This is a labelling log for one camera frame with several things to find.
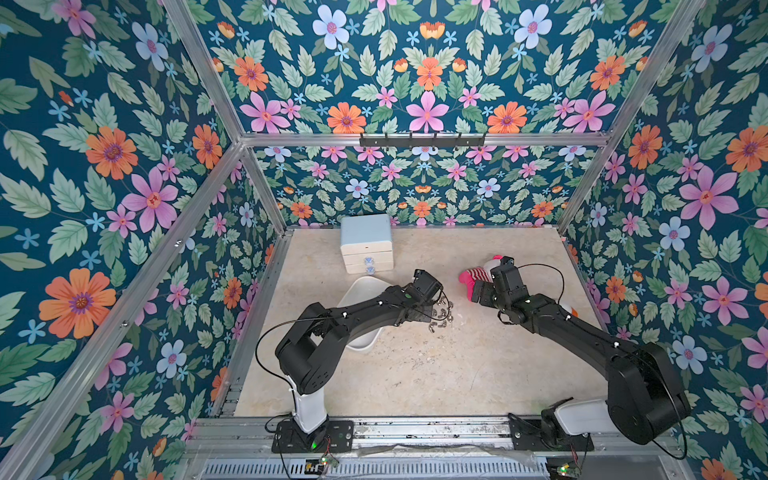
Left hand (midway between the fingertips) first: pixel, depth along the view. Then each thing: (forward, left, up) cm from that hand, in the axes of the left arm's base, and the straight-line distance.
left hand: (427, 308), depth 91 cm
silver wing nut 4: (-3, -1, -6) cm, 7 cm away
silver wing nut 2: (+1, -6, -5) cm, 8 cm away
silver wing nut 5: (-3, -5, -5) cm, 8 cm away
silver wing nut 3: (-1, -8, -6) cm, 10 cm away
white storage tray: (+10, +22, -2) cm, 24 cm away
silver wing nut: (+5, -9, -7) cm, 12 cm away
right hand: (+3, -19, +5) cm, 19 cm away
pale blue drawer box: (+20, +18, +9) cm, 29 cm away
